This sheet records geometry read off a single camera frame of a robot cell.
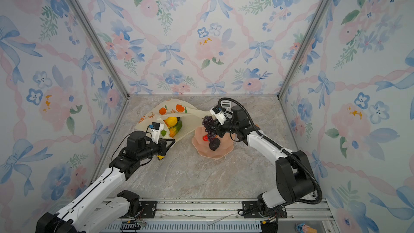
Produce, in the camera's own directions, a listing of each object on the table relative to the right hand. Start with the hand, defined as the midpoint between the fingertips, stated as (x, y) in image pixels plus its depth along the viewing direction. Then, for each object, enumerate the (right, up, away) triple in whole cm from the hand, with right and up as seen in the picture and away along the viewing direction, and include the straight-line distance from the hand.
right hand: (209, 123), depth 84 cm
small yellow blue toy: (-27, -19, +4) cm, 33 cm away
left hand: (-17, -7, -6) cm, 19 cm away
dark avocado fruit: (+3, -12, +7) cm, 14 cm away
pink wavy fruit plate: (+10, -13, +8) cm, 18 cm away
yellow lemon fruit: (-22, +1, +12) cm, 25 cm away
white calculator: (+12, +12, +32) cm, 36 cm away
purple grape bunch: (-1, +1, -5) cm, 6 cm away
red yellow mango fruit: (-2, -9, +11) cm, 14 cm away
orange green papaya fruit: (-21, -5, +14) cm, 25 cm away
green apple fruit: (-21, -3, -10) cm, 24 cm away
